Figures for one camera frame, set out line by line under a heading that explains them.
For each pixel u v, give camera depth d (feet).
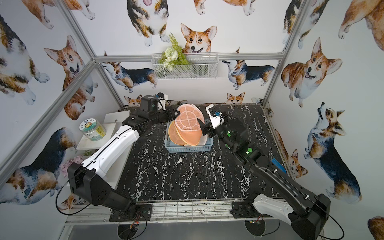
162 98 2.33
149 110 1.97
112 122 2.96
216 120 1.81
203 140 2.95
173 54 2.56
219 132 1.88
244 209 2.22
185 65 2.76
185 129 2.49
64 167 2.05
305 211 1.27
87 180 1.32
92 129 2.29
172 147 2.98
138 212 2.40
